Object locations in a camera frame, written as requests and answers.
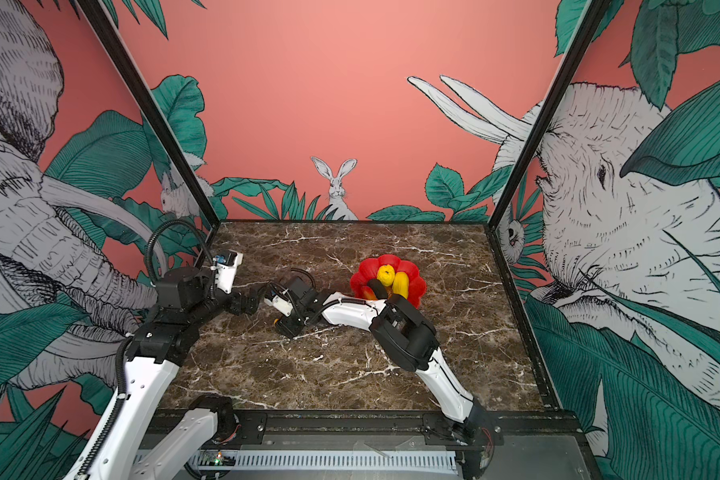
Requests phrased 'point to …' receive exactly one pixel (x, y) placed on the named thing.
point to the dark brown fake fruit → (378, 288)
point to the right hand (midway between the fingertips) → (277, 322)
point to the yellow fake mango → (401, 284)
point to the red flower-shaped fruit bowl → (369, 268)
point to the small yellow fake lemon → (386, 275)
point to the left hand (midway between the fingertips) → (246, 274)
